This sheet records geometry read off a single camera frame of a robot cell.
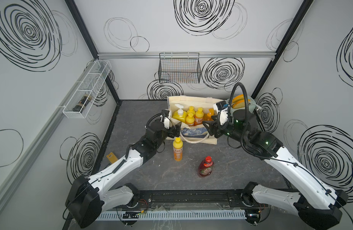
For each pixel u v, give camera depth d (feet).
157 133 1.82
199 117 2.79
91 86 2.42
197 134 2.84
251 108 3.25
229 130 1.75
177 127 2.24
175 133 2.26
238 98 3.01
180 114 2.72
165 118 2.04
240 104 2.97
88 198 1.25
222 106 1.73
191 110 2.81
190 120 2.75
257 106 3.17
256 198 2.00
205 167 2.43
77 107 2.18
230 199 2.42
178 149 2.45
